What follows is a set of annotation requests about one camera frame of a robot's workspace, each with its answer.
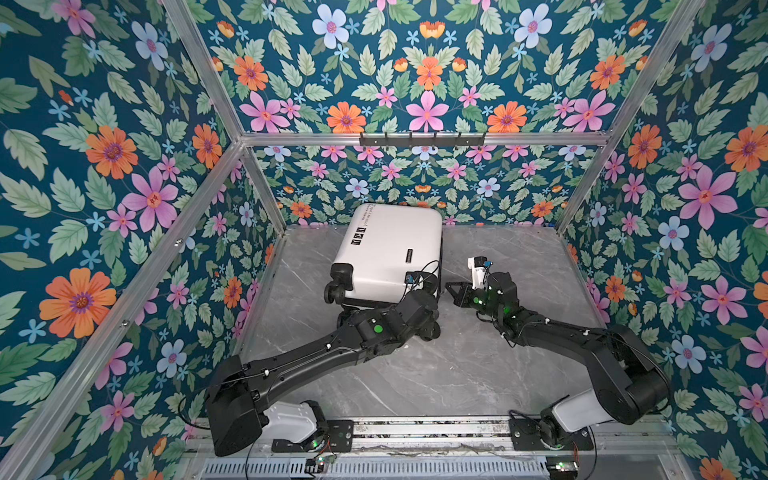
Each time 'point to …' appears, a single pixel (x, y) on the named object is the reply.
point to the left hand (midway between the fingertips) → (434, 310)
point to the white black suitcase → (384, 251)
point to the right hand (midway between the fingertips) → (448, 282)
